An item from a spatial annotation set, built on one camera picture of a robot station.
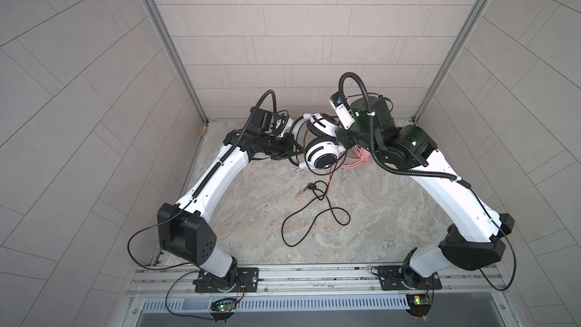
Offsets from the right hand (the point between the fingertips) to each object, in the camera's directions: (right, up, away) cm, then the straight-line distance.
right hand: (339, 120), depth 65 cm
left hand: (-9, -8, +6) cm, 14 cm away
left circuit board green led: (-34, -54, -1) cm, 64 cm away
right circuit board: (+25, -56, +3) cm, 61 cm away
